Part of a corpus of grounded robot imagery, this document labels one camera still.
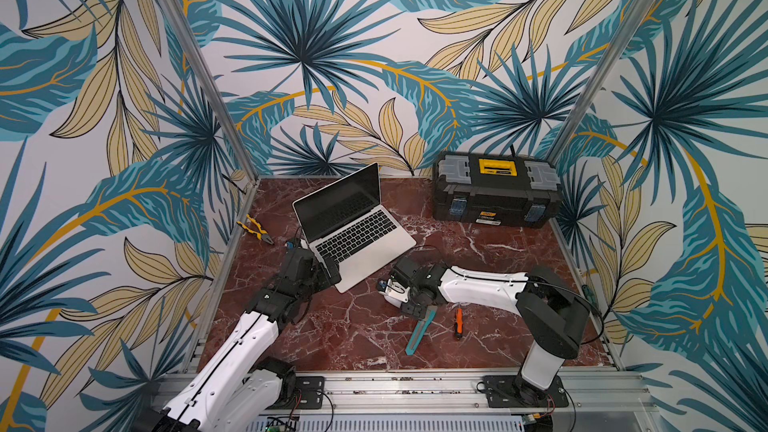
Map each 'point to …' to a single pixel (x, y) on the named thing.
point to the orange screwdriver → (459, 323)
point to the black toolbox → (496, 189)
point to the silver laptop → (345, 220)
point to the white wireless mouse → (395, 293)
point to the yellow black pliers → (262, 234)
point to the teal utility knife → (422, 329)
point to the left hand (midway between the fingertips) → (324, 273)
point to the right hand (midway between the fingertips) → (398, 312)
